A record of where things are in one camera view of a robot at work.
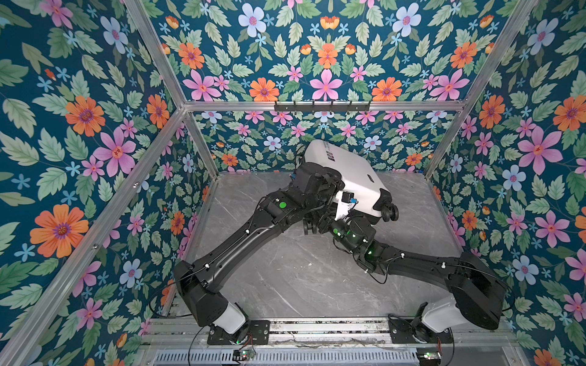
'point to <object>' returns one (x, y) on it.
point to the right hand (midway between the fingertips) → (313, 203)
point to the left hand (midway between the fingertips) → (352, 179)
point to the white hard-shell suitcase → (365, 193)
